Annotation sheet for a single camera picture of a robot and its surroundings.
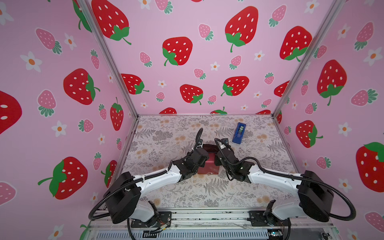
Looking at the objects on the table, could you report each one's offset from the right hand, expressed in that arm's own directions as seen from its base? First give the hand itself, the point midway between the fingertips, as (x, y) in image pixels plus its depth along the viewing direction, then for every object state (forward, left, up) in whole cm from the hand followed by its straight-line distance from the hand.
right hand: (215, 152), depth 84 cm
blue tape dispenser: (+23, -16, -8) cm, 30 cm away
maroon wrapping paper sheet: (-8, +3, -2) cm, 9 cm away
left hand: (-1, +8, 0) cm, 8 cm away
